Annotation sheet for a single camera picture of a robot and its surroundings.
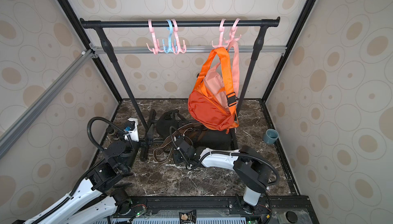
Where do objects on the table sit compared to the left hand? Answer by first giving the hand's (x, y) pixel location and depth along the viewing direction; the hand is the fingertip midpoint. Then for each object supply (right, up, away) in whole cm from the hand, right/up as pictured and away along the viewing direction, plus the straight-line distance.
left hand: (145, 123), depth 67 cm
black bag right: (+34, -12, +26) cm, 44 cm away
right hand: (+12, -18, +20) cm, 29 cm away
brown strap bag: (+2, -19, +25) cm, 32 cm away
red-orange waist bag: (+29, +5, +14) cm, 33 cm away
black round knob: (+62, -39, -3) cm, 73 cm away
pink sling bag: (+28, +19, +15) cm, 37 cm away
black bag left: (+3, -1, +37) cm, 37 cm away
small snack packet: (+19, -43, +3) cm, 48 cm away
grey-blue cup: (+67, -10, +27) cm, 73 cm away
